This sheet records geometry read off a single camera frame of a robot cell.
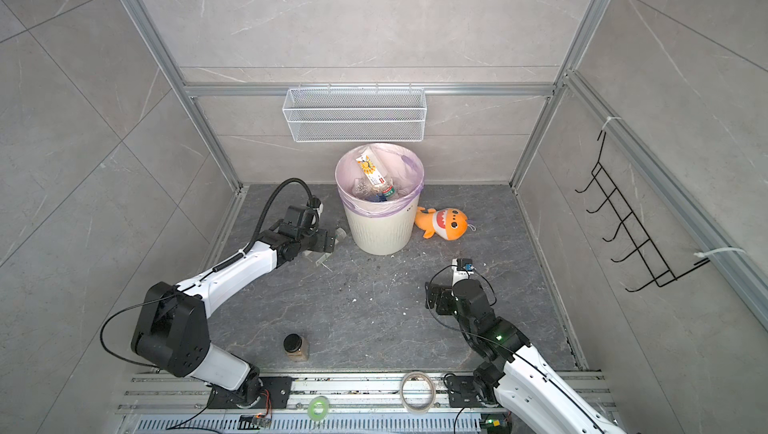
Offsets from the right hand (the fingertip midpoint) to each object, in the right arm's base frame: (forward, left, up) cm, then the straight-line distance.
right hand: (440, 282), depth 81 cm
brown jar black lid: (-16, +37, -1) cm, 41 cm away
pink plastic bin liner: (+35, +10, +13) cm, 39 cm away
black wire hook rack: (-8, -42, +20) cm, 47 cm away
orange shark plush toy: (+23, -5, -4) cm, 23 cm away
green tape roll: (-28, +30, -10) cm, 43 cm away
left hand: (+18, +35, +3) cm, 39 cm away
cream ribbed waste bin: (+15, +15, +6) cm, 22 cm away
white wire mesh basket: (+54, +25, +19) cm, 62 cm away
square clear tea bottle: (+27, +22, +10) cm, 36 cm away
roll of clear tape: (-25, +4, -10) cm, 27 cm away
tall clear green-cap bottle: (+28, +16, +11) cm, 34 cm away
